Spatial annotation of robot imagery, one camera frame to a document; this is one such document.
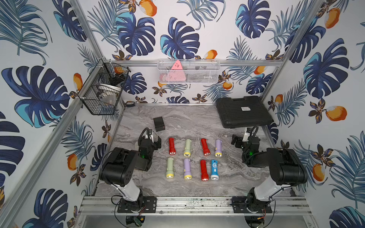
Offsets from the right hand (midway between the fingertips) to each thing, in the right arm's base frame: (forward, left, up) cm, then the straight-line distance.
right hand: (241, 135), depth 96 cm
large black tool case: (+21, -12, +2) cm, 24 cm away
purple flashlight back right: (-12, +17, -1) cm, 20 cm away
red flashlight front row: (-26, +26, -3) cm, 37 cm away
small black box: (+9, +57, +1) cm, 58 cm away
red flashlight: (-8, +47, -3) cm, 47 cm away
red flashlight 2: (-7, +25, -3) cm, 26 cm away
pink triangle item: (+26, +44, +31) cm, 60 cm away
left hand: (-2, +61, +3) cm, 61 cm away
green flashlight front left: (-24, +47, -2) cm, 53 cm away
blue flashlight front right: (-26, +21, -2) cm, 33 cm away
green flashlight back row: (-12, +37, -1) cm, 38 cm away
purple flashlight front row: (-26, +36, -2) cm, 45 cm away
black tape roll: (+33, +86, -2) cm, 92 cm away
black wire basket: (+11, +88, +28) cm, 93 cm away
